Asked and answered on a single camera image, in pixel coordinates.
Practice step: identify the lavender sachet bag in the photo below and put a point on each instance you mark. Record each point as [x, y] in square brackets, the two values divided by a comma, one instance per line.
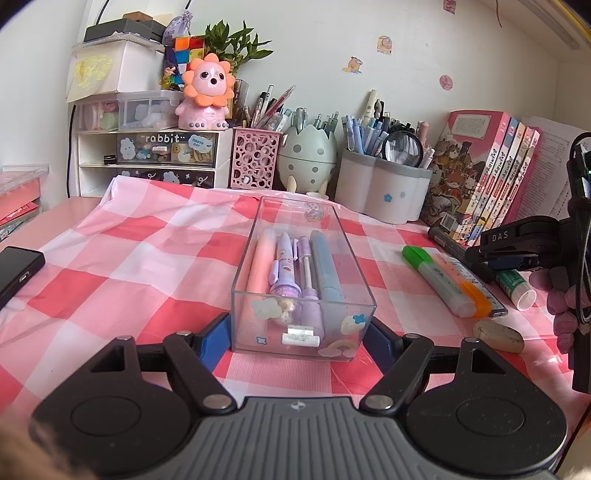
[178, 26]

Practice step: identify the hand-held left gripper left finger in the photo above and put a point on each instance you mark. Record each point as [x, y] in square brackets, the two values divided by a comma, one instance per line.
[217, 332]

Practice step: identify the brown duck wall sticker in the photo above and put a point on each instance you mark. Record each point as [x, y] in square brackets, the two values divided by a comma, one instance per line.
[353, 64]

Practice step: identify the black storage box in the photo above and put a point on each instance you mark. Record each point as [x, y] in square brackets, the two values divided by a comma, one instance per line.
[120, 30]

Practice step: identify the pink checked tablecloth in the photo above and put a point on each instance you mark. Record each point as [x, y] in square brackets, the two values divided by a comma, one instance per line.
[138, 258]

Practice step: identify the colourful puzzle cube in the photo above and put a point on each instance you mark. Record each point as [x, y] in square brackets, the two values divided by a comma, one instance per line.
[187, 48]

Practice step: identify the lucky bamboo plant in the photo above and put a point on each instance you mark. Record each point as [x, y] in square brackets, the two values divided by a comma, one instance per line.
[231, 44]

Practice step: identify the peach pink highlighter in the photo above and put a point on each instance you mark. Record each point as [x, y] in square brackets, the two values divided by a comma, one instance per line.
[262, 263]

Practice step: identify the clear plastic storage drawers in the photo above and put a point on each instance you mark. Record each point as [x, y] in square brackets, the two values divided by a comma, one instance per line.
[138, 110]

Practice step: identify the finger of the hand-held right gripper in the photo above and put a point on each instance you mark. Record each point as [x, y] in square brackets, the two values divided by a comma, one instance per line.
[508, 264]
[521, 235]

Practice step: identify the yellow wall sticker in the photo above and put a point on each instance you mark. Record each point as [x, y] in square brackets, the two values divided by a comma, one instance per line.
[385, 45]

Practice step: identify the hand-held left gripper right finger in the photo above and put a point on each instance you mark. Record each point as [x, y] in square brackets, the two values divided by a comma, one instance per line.
[381, 341]

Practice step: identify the lavender pen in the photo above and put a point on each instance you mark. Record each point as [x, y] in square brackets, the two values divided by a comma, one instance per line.
[307, 286]

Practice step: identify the orange highlighter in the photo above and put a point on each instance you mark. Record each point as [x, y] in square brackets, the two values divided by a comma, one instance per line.
[478, 295]

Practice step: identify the blue highlighter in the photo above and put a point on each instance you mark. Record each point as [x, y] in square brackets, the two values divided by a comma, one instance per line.
[324, 263]

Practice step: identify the green white glue stick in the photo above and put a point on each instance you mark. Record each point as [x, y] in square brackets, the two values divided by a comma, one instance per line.
[519, 290]

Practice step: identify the small pink wall sticker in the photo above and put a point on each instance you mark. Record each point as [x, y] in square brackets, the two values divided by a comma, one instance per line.
[449, 4]

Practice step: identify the green egg-shaped pen holder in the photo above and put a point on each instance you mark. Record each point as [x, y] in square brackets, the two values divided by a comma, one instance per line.
[307, 157]

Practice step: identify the black phone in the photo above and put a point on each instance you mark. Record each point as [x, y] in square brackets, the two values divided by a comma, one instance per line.
[18, 272]

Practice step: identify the person's right hand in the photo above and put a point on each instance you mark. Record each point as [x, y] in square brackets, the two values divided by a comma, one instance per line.
[561, 300]

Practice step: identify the white drawer organizer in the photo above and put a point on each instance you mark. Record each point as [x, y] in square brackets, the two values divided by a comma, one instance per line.
[92, 147]

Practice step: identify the pink perforated pen holder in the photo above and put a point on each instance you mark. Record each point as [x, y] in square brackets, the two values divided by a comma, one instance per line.
[254, 159]

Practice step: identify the stack of papers and notebooks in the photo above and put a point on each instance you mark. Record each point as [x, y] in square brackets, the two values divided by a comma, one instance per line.
[549, 175]

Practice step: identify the black magnifying glass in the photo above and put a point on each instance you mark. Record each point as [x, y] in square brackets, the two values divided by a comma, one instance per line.
[402, 148]

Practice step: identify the pink storage box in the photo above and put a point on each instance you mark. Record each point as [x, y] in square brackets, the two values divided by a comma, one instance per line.
[18, 194]

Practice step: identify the white purple pen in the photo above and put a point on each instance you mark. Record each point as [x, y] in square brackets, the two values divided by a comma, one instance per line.
[284, 258]

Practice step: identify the green highlighter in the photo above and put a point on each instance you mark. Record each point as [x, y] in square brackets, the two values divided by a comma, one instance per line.
[443, 284]

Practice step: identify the grey cloud-shaped pen holder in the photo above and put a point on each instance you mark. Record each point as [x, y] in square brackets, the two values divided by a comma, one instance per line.
[374, 189]

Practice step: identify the small purple figurine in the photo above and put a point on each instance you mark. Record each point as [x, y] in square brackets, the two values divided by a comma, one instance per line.
[170, 76]

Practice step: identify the brown fuzzy cloth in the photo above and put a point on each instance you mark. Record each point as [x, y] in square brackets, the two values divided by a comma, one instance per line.
[14, 457]

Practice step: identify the white storage box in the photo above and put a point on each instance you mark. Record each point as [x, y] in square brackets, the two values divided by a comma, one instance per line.
[134, 69]

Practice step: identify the round pink wall sticker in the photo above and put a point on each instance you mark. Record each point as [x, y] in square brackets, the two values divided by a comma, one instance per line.
[445, 82]

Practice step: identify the pink orange lion toy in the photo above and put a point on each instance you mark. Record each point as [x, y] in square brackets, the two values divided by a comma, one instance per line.
[205, 92]

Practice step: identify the black marker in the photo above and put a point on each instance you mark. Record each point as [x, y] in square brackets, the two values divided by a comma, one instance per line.
[450, 242]

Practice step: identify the white eraser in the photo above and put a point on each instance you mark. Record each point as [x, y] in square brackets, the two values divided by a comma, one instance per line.
[498, 336]

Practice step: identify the clear plastic box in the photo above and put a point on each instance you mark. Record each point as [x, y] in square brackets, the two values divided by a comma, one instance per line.
[258, 339]

